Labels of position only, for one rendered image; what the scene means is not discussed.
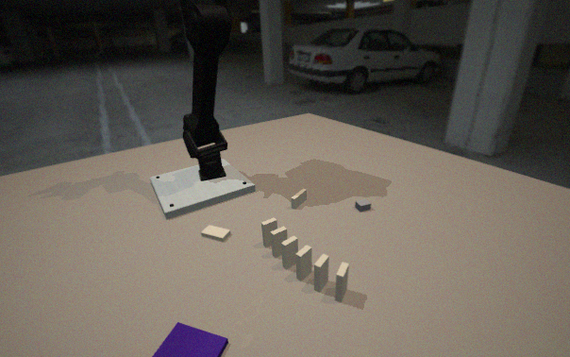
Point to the purple flat rectangular block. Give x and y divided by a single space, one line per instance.
187 341

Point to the beige domino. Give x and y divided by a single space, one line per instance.
341 282
289 248
299 198
303 262
266 227
277 237
321 273
214 233

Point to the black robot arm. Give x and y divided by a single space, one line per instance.
208 30

